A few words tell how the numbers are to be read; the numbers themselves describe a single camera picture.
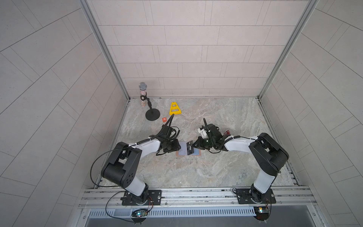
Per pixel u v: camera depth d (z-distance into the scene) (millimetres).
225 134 913
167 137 723
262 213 681
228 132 897
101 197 710
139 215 644
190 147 866
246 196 712
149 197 696
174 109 1086
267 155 476
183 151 867
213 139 717
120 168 434
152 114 1039
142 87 843
